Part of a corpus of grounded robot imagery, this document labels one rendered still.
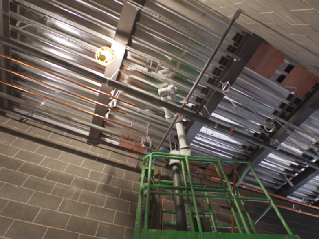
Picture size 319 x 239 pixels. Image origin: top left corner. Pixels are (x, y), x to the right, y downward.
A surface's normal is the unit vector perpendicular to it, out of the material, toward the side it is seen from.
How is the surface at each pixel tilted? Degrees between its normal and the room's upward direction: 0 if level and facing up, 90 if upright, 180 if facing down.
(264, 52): 180
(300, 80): 180
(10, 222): 90
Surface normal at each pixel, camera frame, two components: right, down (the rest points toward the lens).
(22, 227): 0.40, -0.78
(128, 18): 0.00, 0.53
